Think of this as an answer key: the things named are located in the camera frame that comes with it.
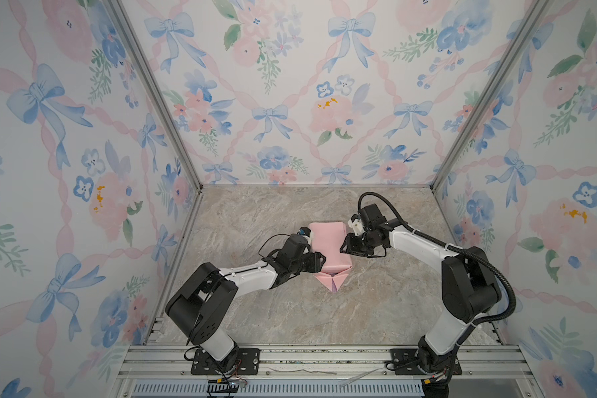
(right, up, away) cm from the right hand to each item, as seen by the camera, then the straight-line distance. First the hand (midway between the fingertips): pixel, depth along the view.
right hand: (342, 249), depth 91 cm
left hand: (-7, -2, -3) cm, 9 cm away
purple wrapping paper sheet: (-4, +3, +3) cm, 6 cm away
